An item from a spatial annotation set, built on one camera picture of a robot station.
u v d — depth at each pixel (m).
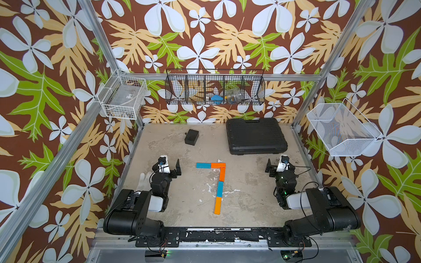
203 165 0.99
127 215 0.44
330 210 0.45
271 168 0.81
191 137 1.08
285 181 0.68
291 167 0.82
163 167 0.75
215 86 0.98
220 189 0.91
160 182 0.67
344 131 0.80
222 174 0.96
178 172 0.83
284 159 0.76
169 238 0.74
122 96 0.86
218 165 0.99
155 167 0.80
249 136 1.07
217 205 0.84
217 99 0.95
